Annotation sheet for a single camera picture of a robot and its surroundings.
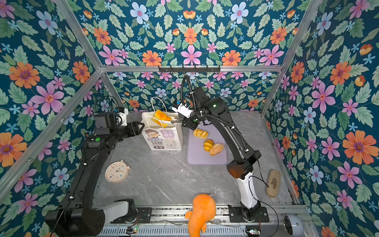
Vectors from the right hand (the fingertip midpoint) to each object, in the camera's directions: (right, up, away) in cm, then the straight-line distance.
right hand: (185, 119), depth 73 cm
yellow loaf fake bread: (-14, +2, +1) cm, 14 cm away
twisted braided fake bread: (+8, -9, +29) cm, 31 cm away
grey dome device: (+49, -47, -8) cm, 69 cm away
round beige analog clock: (-42, -31, +14) cm, 54 cm away
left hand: (-23, -1, 0) cm, 23 cm away
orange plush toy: (+9, -42, -5) cm, 44 cm away
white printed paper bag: (-19, -10, +12) cm, 25 cm away
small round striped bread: (+12, -16, +25) cm, 32 cm away
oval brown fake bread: (+18, -18, +21) cm, 32 cm away
